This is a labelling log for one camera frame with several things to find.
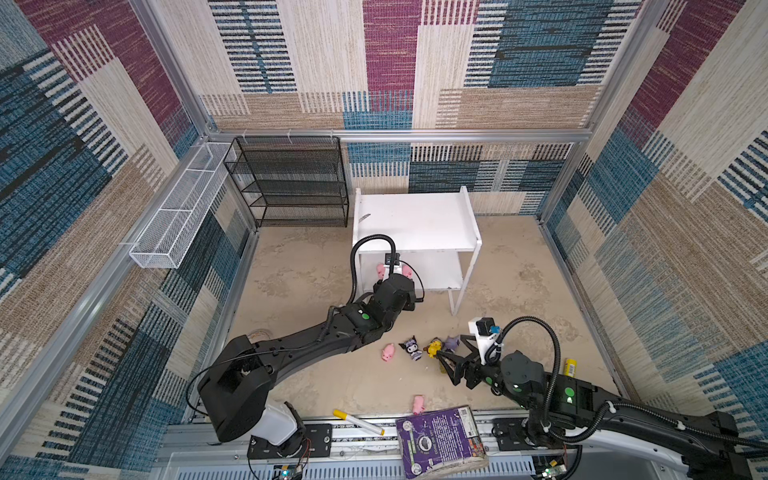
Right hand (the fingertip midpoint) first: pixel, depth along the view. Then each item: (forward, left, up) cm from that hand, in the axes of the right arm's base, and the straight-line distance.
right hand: (451, 351), depth 72 cm
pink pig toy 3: (-8, +8, -13) cm, 17 cm away
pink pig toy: (+22, +9, +3) cm, 24 cm away
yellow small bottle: (0, -35, -14) cm, 37 cm away
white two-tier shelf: (+21, +2, +19) cm, 28 cm away
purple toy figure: (+7, -3, -13) cm, 15 cm away
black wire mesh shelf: (+62, +47, +4) cm, 78 cm away
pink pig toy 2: (+6, +15, -14) cm, 21 cm away
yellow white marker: (-10, +27, -15) cm, 32 cm away
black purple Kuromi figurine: (+6, +8, -12) cm, 16 cm away
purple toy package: (-17, +4, -13) cm, 21 cm away
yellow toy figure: (+6, +2, -12) cm, 13 cm away
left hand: (+19, +9, +4) cm, 21 cm away
